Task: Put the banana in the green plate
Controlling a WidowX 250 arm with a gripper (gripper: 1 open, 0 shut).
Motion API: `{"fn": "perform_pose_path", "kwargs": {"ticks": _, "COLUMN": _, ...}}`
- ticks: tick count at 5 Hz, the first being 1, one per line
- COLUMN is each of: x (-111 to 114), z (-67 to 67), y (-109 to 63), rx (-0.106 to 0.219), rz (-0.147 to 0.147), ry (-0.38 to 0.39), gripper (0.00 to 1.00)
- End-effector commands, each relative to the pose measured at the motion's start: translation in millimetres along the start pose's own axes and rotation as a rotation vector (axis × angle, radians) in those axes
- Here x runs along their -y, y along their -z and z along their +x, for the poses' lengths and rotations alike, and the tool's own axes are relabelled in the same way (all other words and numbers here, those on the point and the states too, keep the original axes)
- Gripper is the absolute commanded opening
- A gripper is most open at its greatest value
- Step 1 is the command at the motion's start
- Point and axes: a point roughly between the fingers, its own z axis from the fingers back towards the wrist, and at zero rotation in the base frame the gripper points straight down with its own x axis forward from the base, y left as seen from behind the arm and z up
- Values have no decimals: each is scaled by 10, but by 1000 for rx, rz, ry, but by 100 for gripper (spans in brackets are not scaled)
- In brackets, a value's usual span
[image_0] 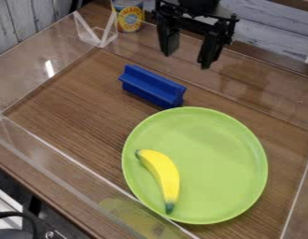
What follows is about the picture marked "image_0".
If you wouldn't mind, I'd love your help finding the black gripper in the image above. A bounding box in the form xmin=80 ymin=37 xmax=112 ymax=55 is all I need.
xmin=153 ymin=0 xmax=240 ymax=70

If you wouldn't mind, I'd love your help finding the clear acrylic corner bracket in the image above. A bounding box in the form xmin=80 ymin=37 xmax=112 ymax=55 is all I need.
xmin=73 ymin=11 xmax=119 ymax=49

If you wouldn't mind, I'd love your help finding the yellow labelled tin can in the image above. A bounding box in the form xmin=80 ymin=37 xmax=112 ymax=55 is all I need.
xmin=112 ymin=0 xmax=144 ymax=33

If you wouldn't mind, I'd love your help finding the black cable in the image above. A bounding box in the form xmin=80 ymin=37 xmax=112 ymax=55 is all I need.
xmin=0 ymin=211 xmax=41 ymax=239

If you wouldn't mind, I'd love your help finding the yellow toy banana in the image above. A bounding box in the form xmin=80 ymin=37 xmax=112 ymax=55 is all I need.
xmin=136 ymin=149 xmax=181 ymax=215

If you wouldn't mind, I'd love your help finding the green round plate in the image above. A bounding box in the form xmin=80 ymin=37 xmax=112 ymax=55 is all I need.
xmin=123 ymin=106 xmax=269 ymax=225

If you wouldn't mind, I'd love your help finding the blue plastic block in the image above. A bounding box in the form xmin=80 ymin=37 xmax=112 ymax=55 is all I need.
xmin=119 ymin=64 xmax=187 ymax=108

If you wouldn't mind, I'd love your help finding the clear acrylic front wall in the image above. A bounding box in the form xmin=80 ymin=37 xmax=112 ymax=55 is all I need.
xmin=0 ymin=115 xmax=200 ymax=239

